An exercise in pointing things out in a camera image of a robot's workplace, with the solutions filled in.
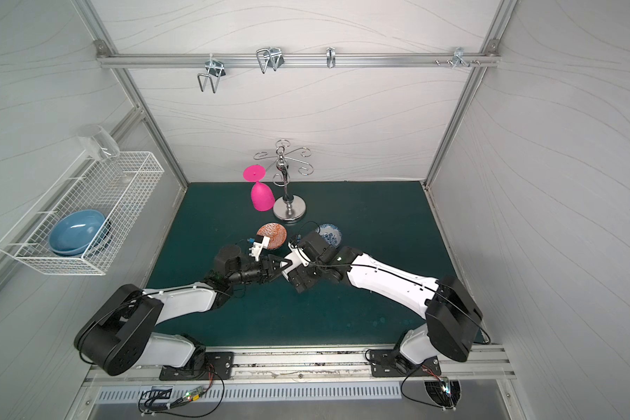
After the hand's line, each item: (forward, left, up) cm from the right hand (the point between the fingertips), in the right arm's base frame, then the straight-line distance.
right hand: (302, 267), depth 81 cm
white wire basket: (+13, +54, +20) cm, 59 cm away
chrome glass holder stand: (+33, +10, -11) cm, 36 cm away
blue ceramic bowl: (-5, +52, +24) cm, 58 cm away
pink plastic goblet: (+24, +17, +6) cm, 30 cm away
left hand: (-1, +4, +2) cm, 4 cm away
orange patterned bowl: (+18, +13, -10) cm, 25 cm away
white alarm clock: (-2, +1, +10) cm, 11 cm away
